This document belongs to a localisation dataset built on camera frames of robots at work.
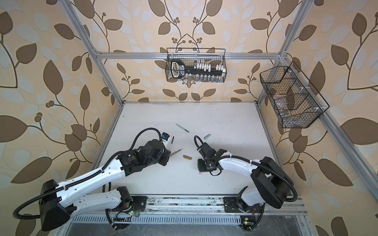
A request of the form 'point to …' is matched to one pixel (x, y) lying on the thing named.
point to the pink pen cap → (200, 173)
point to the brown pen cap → (187, 157)
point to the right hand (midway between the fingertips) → (200, 168)
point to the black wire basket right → (296, 101)
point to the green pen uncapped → (182, 128)
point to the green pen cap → (206, 136)
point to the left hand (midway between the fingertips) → (168, 151)
